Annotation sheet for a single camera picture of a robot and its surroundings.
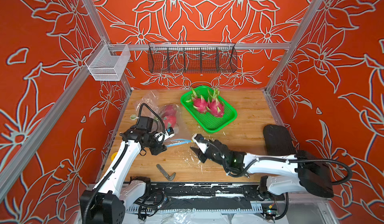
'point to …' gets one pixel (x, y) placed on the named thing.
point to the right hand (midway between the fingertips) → (192, 141)
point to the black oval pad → (278, 140)
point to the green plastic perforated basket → (207, 121)
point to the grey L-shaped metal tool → (169, 178)
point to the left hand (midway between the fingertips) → (161, 141)
